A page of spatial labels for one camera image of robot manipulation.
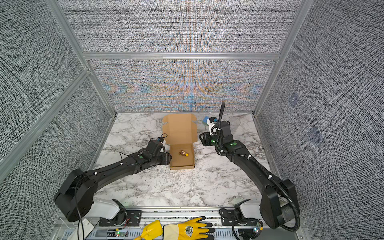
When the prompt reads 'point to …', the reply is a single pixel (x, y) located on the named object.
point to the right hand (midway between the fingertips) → (201, 134)
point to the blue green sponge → (205, 120)
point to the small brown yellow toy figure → (182, 152)
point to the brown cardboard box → (180, 130)
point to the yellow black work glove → (193, 229)
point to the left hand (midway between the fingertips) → (169, 157)
